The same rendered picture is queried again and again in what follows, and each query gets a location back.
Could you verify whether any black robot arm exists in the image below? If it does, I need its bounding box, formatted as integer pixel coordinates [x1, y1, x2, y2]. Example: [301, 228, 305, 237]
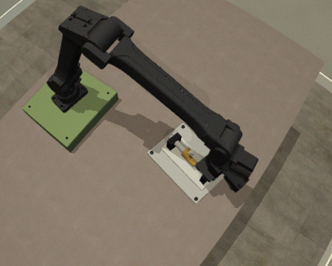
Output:
[46, 6, 259, 193]

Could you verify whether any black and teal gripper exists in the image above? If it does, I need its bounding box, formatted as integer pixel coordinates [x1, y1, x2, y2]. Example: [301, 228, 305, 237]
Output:
[196, 154, 218, 182]

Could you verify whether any white rectangular mounting plate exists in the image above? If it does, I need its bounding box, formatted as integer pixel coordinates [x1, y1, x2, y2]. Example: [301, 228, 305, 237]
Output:
[147, 123, 224, 204]

